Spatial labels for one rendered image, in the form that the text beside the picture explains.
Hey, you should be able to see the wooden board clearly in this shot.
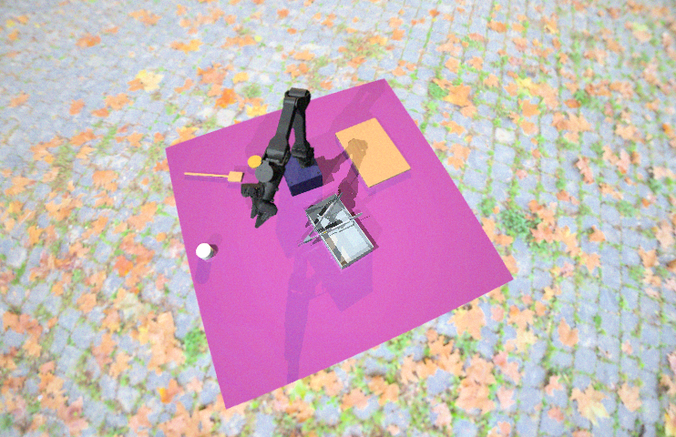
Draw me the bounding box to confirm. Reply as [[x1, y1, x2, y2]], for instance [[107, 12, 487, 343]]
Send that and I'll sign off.
[[335, 118, 410, 188]]

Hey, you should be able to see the white cylinder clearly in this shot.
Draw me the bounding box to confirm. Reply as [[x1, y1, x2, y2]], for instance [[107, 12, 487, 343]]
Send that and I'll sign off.
[[196, 243, 213, 260]]

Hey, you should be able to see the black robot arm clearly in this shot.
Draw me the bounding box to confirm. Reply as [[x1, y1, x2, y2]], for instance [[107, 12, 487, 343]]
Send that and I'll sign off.
[[241, 87, 314, 199]]

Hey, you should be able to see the yellow flat disc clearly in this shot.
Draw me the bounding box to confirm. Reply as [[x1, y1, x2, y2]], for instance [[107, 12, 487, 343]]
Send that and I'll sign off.
[[248, 156, 262, 168]]

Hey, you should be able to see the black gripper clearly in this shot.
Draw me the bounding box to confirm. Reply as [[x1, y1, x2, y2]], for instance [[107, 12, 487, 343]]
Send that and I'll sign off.
[[251, 182, 279, 229]]

